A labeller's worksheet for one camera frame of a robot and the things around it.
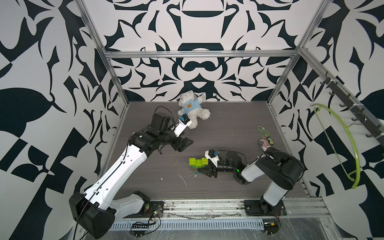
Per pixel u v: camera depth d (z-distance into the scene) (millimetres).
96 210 368
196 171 791
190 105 1079
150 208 716
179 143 616
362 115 551
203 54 891
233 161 703
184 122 607
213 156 728
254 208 742
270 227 715
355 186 587
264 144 939
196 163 768
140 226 727
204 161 759
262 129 1048
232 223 714
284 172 476
